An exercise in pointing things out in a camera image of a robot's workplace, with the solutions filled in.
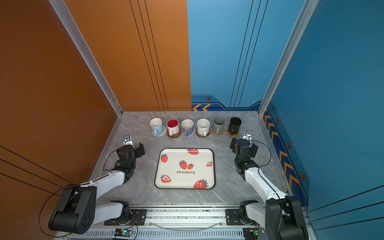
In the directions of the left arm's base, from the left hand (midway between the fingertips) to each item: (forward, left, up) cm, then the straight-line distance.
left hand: (132, 143), depth 89 cm
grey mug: (+15, -53, 0) cm, 55 cm away
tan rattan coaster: (+17, -49, -9) cm, 53 cm away
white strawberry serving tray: (-11, -32, -10) cm, 35 cm away
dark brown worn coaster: (+13, -42, -9) cm, 45 cm away
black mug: (+17, -65, -2) cm, 67 cm away
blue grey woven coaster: (+16, -36, -9) cm, 41 cm away
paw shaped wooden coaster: (+12, -65, -8) cm, 66 cm away
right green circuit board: (-42, -66, -11) cm, 79 cm away
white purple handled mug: (+19, -32, -6) cm, 38 cm away
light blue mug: (+15, -12, -1) cm, 19 cm away
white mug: (+15, -43, -2) cm, 46 cm away
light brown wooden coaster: (+12, -23, -8) cm, 27 cm away
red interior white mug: (+18, -22, -5) cm, 28 cm away
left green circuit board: (-43, -4, -12) cm, 45 cm away
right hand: (0, -65, +4) cm, 66 cm away
